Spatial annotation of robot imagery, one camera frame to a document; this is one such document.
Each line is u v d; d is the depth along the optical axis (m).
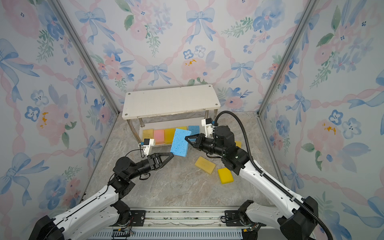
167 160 0.64
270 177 0.45
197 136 0.63
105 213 0.60
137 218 0.75
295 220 0.37
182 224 0.73
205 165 0.90
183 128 1.01
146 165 0.62
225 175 0.88
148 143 0.65
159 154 0.64
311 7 0.69
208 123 0.63
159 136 0.96
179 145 0.66
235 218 0.73
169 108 0.76
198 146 0.59
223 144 0.52
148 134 0.97
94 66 0.93
